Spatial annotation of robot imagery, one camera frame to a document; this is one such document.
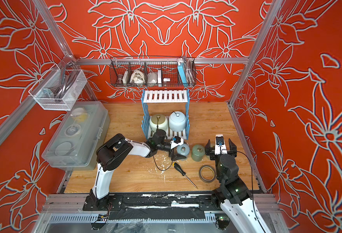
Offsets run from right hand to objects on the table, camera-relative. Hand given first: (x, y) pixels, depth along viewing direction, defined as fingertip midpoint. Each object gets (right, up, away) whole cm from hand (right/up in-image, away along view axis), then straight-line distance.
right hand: (217, 139), depth 71 cm
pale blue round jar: (-19, +8, +21) cm, 30 cm away
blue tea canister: (-16, -9, +12) cm, 22 cm away
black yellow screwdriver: (-18, -20, +13) cm, 30 cm away
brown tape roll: (-4, -25, +9) cm, 27 cm away
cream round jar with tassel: (-32, +8, +22) cm, 39 cm away
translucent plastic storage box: (-78, -4, +9) cm, 78 cm away
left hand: (-14, -8, +15) cm, 22 cm away
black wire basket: (-36, +42, +26) cm, 61 cm away
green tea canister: (-7, -10, +12) cm, 18 cm away
